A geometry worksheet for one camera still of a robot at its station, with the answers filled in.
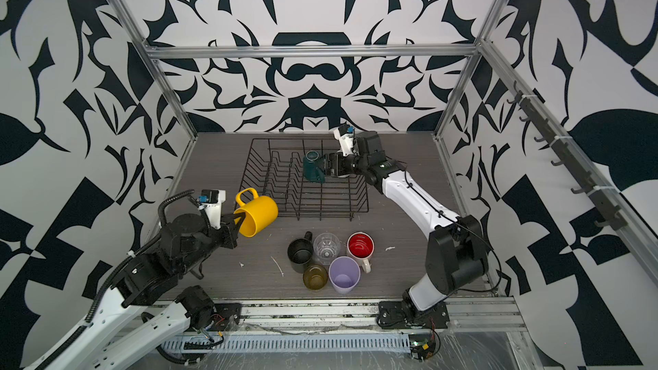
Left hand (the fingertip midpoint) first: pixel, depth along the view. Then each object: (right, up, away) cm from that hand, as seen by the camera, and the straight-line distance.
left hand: (244, 210), depth 69 cm
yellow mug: (+4, -1, +1) cm, 4 cm away
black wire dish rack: (+1, +9, +32) cm, 34 cm away
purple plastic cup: (+27, -22, +13) cm, 37 cm away
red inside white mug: (+33, -16, +18) cm, 41 cm away
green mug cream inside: (+15, +9, +28) cm, 34 cm away
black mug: (+13, -17, +16) cm, 27 cm away
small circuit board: (+48, -38, +3) cm, 61 cm away
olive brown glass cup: (+18, -23, +12) cm, 32 cm away
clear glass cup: (+22, -16, +18) cm, 33 cm away
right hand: (+22, +14, +12) cm, 29 cm away
